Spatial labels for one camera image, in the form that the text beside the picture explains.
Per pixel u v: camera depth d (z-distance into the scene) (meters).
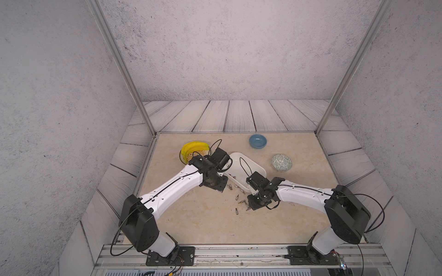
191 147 1.07
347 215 0.44
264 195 0.64
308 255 0.64
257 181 0.70
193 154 0.59
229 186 0.94
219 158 0.62
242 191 0.93
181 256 0.72
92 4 0.69
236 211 0.86
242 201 0.89
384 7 0.70
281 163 1.03
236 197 0.91
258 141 1.15
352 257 0.74
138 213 0.43
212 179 0.54
